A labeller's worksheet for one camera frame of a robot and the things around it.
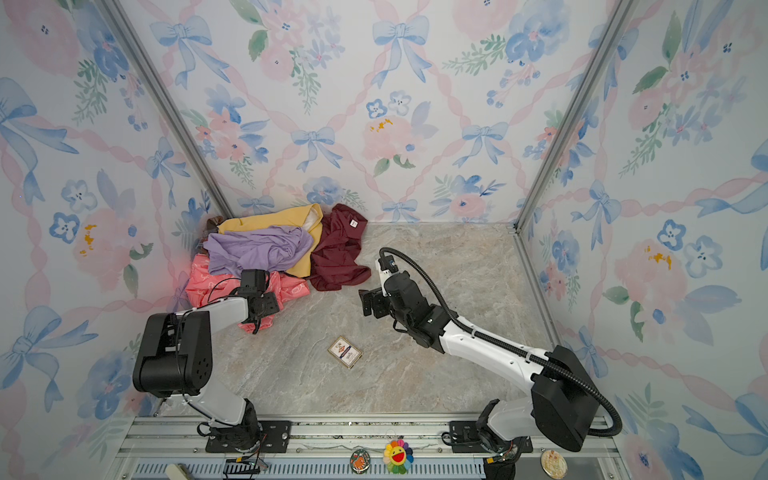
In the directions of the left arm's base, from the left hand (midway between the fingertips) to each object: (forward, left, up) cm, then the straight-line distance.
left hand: (262, 303), depth 96 cm
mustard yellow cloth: (+31, -11, +9) cm, 34 cm away
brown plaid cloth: (+22, +19, +12) cm, 31 cm away
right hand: (-4, -37, +18) cm, 41 cm away
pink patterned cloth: (+3, +17, +4) cm, 18 cm away
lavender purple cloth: (+15, -1, +10) cm, 18 cm away
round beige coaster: (-42, -80, 0) cm, 90 cm away
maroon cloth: (+16, -22, +3) cm, 27 cm away
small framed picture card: (-16, -29, 0) cm, 33 cm away
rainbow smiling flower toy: (-41, -43, 0) cm, 60 cm away
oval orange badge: (-42, -35, 0) cm, 54 cm away
